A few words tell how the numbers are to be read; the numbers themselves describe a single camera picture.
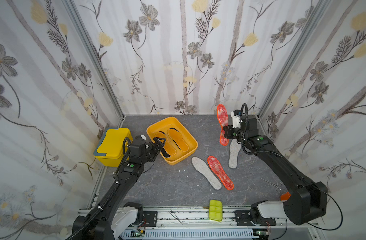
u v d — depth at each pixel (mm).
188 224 733
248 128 602
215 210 765
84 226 374
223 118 831
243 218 735
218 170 907
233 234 703
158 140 725
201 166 929
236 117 711
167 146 989
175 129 1108
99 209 415
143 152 632
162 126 1099
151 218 734
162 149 985
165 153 973
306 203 405
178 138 1037
